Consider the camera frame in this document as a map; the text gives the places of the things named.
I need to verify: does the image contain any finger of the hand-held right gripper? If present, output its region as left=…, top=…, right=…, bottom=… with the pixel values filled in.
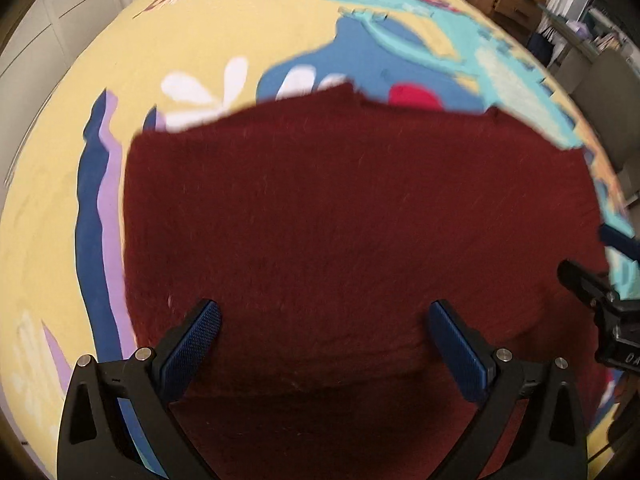
left=557, top=259, right=619, bottom=312
left=598, top=224, right=640, bottom=262

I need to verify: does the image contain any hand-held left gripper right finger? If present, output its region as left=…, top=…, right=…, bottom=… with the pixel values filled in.
left=428, top=300, right=588, bottom=480

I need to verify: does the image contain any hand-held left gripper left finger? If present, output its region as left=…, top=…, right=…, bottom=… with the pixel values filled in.
left=57, top=298, right=222, bottom=480

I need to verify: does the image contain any dark red knitted sweater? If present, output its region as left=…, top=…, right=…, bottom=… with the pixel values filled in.
left=122, top=82, right=619, bottom=480

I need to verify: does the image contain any olive padded chair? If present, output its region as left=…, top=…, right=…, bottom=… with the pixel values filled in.
left=552, top=50, right=640, bottom=187

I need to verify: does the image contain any white desk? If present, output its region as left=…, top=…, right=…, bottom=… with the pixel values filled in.
left=542, top=0, right=640, bottom=68

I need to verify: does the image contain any dark blue bag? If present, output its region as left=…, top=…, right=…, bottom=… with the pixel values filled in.
left=529, top=29, right=559, bottom=67

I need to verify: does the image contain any yellow dinosaur print bed cover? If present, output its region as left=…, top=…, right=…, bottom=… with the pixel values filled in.
left=0, top=0, right=640, bottom=480

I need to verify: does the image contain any white wardrobe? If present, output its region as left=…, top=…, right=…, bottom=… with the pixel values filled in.
left=0, top=0, right=151, bottom=66

